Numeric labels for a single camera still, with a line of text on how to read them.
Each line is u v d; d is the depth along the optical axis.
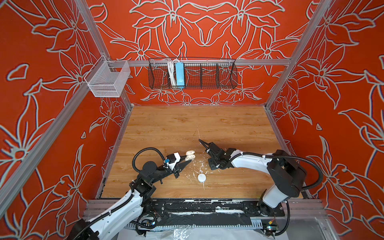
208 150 0.70
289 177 0.44
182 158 0.68
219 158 0.69
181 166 0.66
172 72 0.90
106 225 0.45
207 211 0.73
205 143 0.81
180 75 0.89
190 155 0.70
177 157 0.60
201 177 0.81
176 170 0.63
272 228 0.68
